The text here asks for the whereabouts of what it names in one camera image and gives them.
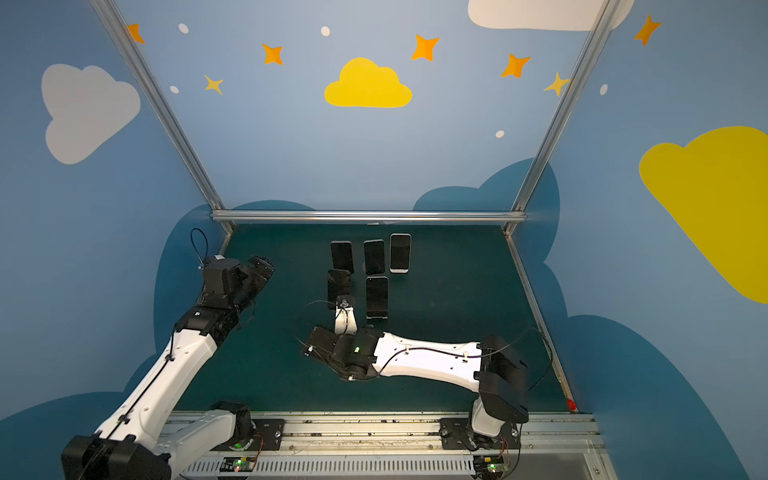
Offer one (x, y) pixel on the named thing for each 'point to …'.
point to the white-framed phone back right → (400, 253)
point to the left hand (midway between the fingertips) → (268, 267)
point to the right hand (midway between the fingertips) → (341, 332)
